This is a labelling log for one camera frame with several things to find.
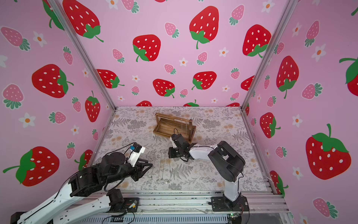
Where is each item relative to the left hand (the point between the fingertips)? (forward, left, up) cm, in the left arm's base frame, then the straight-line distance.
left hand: (151, 163), depth 65 cm
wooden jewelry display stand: (+41, -1, -23) cm, 47 cm away
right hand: (+18, -5, -21) cm, 28 cm away
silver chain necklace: (+6, 0, -24) cm, 24 cm away
